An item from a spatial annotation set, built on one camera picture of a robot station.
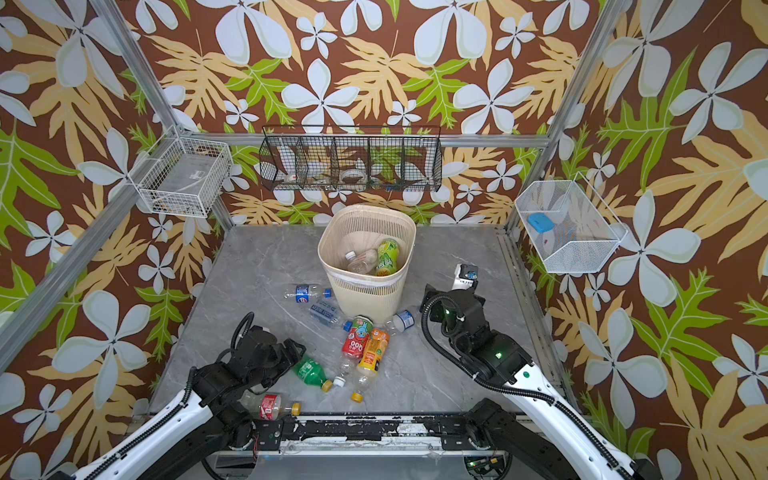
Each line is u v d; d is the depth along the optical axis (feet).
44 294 1.77
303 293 3.13
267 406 2.41
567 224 2.77
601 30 2.32
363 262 2.88
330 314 2.97
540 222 2.83
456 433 2.40
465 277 1.96
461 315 1.60
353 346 2.75
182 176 2.81
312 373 2.58
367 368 2.63
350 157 3.17
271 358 2.07
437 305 2.06
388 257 2.82
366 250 3.14
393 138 3.03
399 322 2.93
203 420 1.75
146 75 2.58
